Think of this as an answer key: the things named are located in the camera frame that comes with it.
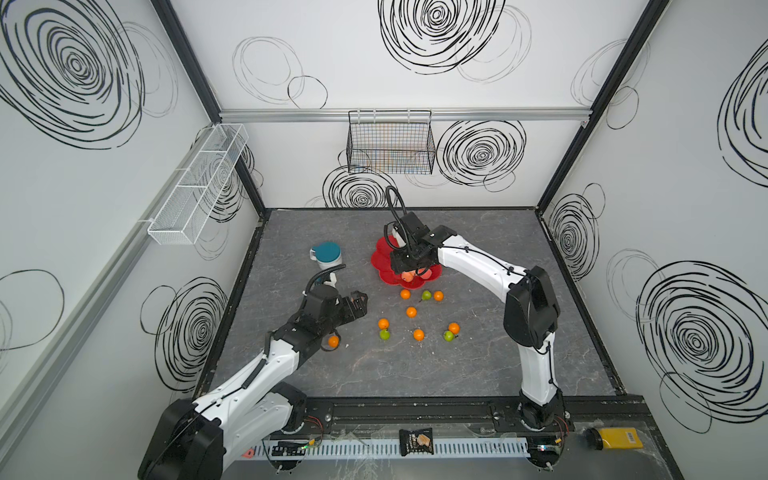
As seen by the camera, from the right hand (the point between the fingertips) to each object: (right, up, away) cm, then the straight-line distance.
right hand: (394, 264), depth 90 cm
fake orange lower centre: (+7, -20, -3) cm, 22 cm away
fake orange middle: (+5, -15, +1) cm, 16 cm away
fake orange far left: (-18, -22, -4) cm, 29 cm away
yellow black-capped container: (+50, -38, -21) cm, 67 cm away
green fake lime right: (+16, -21, -3) cm, 26 cm away
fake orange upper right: (+14, -11, +4) cm, 18 cm away
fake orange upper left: (+4, -10, +6) cm, 12 cm away
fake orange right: (+18, -18, -3) cm, 26 cm away
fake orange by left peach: (-3, -18, -1) cm, 18 cm away
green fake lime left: (-3, -20, -3) cm, 21 cm away
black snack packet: (+5, -40, -20) cm, 45 cm away
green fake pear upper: (+10, -10, +4) cm, 15 cm away
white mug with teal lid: (-22, +2, +10) cm, 24 cm away
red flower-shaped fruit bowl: (-4, 0, +13) cm, 13 cm away
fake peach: (+5, -4, +6) cm, 9 cm away
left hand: (-10, -10, -6) cm, 15 cm away
